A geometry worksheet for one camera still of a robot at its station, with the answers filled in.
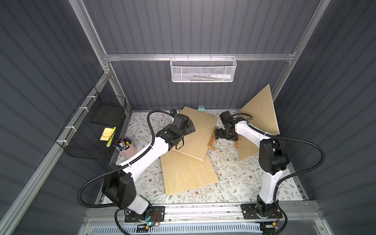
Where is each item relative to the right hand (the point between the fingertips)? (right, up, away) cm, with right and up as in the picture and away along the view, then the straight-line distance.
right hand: (224, 137), depth 96 cm
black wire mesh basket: (-75, +2, -27) cm, 80 cm away
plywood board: (-19, -5, -1) cm, 20 cm away
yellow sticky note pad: (-66, +3, -22) cm, 70 cm away
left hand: (-24, +7, -15) cm, 29 cm away
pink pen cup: (-62, -6, -10) cm, 63 cm away
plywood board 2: (-27, -20, -14) cm, 36 cm away
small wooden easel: (-8, -3, +3) cm, 9 cm away
